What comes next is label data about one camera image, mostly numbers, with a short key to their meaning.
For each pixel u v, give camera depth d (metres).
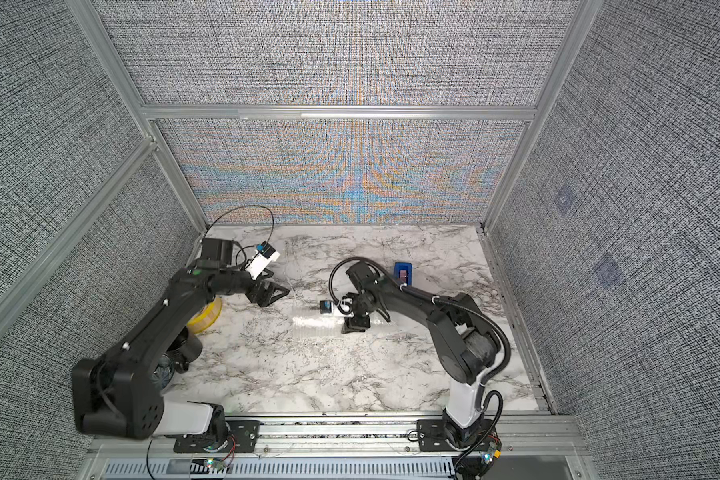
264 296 0.72
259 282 0.72
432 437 0.73
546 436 0.75
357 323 0.80
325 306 0.77
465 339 0.50
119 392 0.41
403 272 0.95
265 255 0.72
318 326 0.84
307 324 0.83
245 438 0.73
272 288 0.73
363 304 0.76
